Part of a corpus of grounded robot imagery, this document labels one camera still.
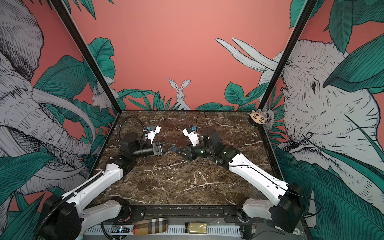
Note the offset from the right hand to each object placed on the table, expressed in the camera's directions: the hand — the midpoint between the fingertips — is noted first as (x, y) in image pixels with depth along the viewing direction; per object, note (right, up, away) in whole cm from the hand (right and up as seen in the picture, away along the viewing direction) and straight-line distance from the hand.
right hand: (177, 151), depth 67 cm
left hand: (-2, +2, +2) cm, 4 cm away
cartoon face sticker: (+55, +18, +40) cm, 71 cm away
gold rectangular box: (+9, -36, +1) cm, 37 cm away
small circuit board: (-28, -39, +3) cm, 47 cm away
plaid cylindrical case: (-12, -35, +1) cm, 37 cm away
